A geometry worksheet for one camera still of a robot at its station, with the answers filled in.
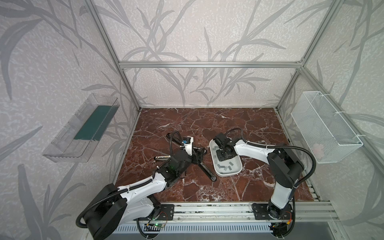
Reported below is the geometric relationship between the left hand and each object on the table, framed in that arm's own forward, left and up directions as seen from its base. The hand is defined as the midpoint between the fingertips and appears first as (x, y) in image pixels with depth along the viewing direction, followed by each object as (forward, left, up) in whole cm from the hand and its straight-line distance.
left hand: (201, 143), depth 81 cm
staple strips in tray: (-8, -15, -16) cm, 23 cm away
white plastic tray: (-7, -22, -16) cm, 28 cm away
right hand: (+3, -13, -14) cm, 20 cm away
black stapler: (-10, -4, -15) cm, 18 cm away
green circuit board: (-36, +22, -16) cm, 45 cm away
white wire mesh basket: (-8, -52, +20) cm, 56 cm away
